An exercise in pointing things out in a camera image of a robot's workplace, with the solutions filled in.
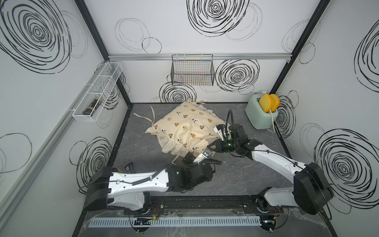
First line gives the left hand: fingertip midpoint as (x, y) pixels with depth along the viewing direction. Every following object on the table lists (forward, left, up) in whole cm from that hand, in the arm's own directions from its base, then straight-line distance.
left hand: (201, 159), depth 73 cm
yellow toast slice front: (+38, -42, +5) cm, 57 cm away
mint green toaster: (+30, -39, -3) cm, 49 cm away
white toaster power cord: (+28, -47, -4) cm, 55 cm away
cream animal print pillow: (+21, +6, -3) cm, 22 cm away
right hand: (+7, -4, -1) cm, 8 cm away
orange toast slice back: (+36, -47, +6) cm, 60 cm away
